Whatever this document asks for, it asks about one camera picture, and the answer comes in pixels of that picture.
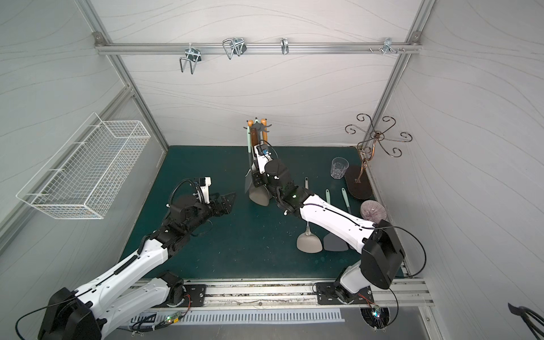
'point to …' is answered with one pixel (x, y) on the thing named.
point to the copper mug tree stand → (357, 176)
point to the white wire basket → (86, 174)
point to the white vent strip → (236, 316)
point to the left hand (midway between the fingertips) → (228, 194)
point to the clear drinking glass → (338, 167)
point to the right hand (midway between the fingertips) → (257, 159)
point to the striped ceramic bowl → (372, 211)
